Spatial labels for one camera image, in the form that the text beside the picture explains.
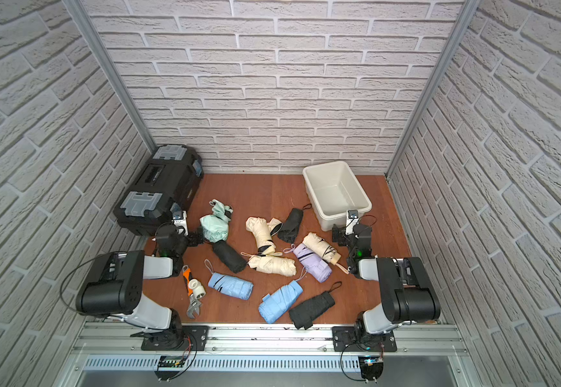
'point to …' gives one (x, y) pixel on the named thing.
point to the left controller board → (168, 366)
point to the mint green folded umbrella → (215, 225)
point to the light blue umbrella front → (273, 306)
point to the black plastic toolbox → (167, 184)
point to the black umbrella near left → (232, 258)
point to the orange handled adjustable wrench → (195, 305)
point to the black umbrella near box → (290, 227)
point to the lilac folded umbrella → (313, 264)
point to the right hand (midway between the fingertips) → (349, 224)
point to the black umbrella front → (303, 315)
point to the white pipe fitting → (199, 290)
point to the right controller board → (371, 367)
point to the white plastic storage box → (335, 191)
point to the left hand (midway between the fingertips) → (191, 221)
